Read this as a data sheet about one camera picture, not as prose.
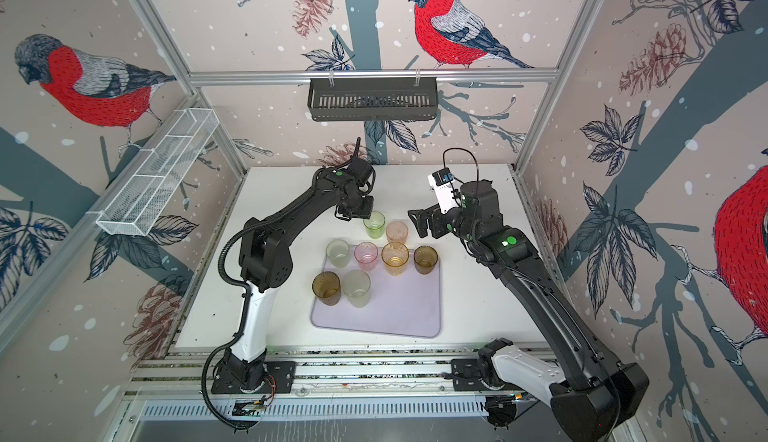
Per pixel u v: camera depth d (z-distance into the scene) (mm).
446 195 615
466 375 731
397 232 978
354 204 808
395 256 895
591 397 356
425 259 913
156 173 776
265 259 552
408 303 856
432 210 623
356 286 871
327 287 860
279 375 732
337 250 925
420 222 621
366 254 922
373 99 1057
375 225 1007
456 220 590
